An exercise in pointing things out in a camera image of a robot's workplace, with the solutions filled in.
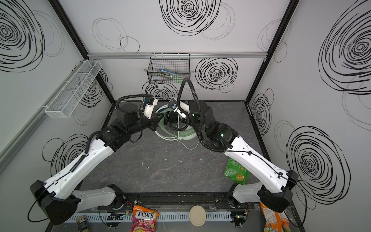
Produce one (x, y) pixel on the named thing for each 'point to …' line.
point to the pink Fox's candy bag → (144, 219)
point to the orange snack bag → (275, 221)
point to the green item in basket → (178, 79)
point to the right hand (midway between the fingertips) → (187, 100)
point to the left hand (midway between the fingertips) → (163, 113)
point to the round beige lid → (197, 215)
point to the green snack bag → (236, 173)
